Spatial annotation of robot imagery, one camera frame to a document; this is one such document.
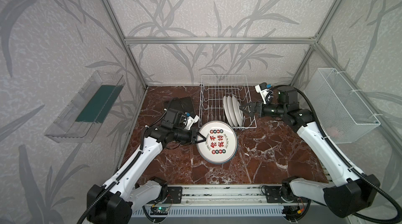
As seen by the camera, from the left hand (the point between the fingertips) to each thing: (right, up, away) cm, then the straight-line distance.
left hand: (206, 135), depth 71 cm
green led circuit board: (-21, -35, 0) cm, 40 cm away
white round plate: (+7, -4, +2) cm, 8 cm away
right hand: (+18, +15, +2) cm, 24 cm away
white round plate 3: (+14, +10, +16) cm, 23 cm away
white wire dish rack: (+4, +25, +45) cm, 52 cm away
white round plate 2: (+10, +17, +21) cm, 29 cm away
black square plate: (-16, +13, +34) cm, 40 cm away
